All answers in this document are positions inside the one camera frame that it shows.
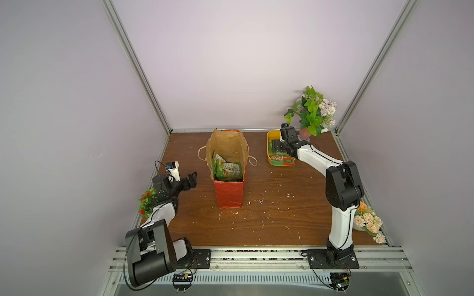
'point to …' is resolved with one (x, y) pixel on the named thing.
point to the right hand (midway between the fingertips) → (284, 138)
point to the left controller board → (182, 281)
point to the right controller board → (340, 280)
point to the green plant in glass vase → (315, 114)
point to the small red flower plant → (145, 201)
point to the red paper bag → (226, 152)
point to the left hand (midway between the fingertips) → (187, 172)
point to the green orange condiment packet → (281, 160)
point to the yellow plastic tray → (273, 134)
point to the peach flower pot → (365, 219)
